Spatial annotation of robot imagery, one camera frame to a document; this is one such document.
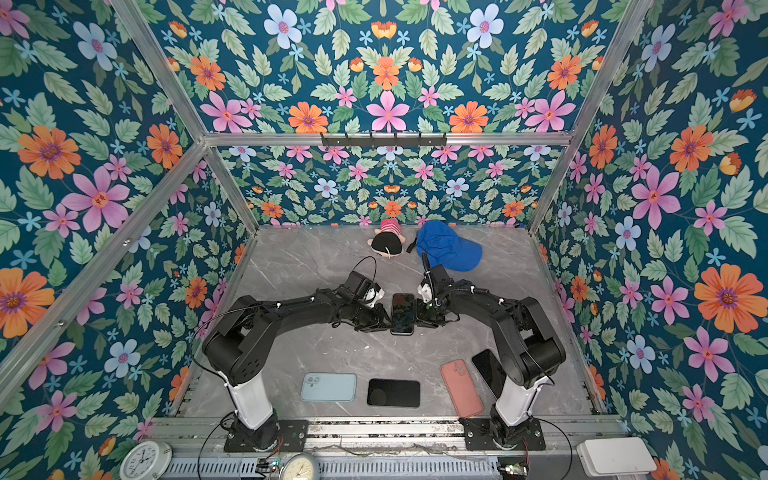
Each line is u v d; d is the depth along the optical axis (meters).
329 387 0.82
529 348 0.47
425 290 0.88
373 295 0.80
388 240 1.08
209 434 0.73
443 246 1.12
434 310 0.78
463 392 0.80
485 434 0.74
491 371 0.80
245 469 0.70
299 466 0.66
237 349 0.49
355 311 0.77
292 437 0.73
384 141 0.92
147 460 0.68
